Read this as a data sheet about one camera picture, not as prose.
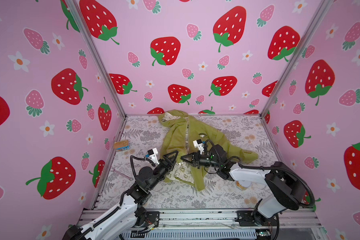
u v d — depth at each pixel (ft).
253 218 2.17
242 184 2.63
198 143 2.51
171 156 2.20
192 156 2.38
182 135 3.45
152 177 1.85
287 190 1.45
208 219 2.49
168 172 2.16
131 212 1.79
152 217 2.46
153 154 2.29
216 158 2.07
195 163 2.29
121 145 3.27
